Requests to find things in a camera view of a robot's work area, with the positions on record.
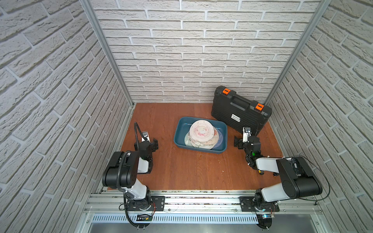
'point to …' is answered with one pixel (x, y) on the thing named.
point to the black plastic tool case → (232, 109)
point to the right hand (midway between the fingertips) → (244, 135)
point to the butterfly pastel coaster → (190, 142)
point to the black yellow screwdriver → (261, 172)
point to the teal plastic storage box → (220, 140)
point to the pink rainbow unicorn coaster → (201, 122)
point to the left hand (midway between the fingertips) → (147, 136)
